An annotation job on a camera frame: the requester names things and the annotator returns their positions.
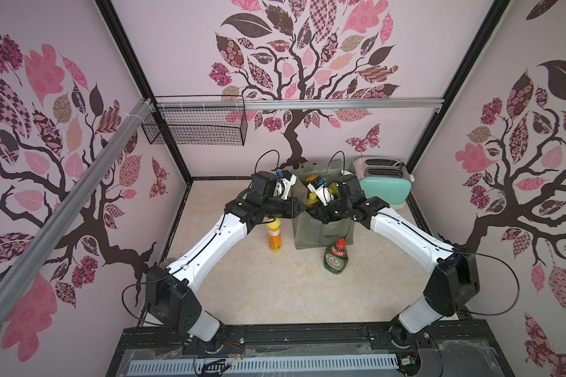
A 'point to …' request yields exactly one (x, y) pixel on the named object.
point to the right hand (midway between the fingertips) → (311, 206)
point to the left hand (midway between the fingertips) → (304, 210)
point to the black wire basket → (213, 120)
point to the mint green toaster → (387, 177)
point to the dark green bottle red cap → (336, 258)
